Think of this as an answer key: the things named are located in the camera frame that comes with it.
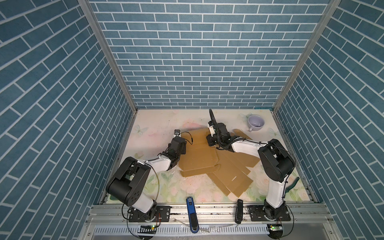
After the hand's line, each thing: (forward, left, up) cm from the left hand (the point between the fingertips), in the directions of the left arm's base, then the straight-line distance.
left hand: (180, 142), depth 94 cm
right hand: (+5, -17, +1) cm, 18 cm away
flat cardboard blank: (-20, -32, -6) cm, 38 cm away
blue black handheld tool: (-40, -8, -3) cm, 41 cm away
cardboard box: (-9, -12, -4) cm, 16 cm away
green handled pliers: (-28, -60, -4) cm, 66 cm away
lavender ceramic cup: (+18, -54, -2) cm, 57 cm away
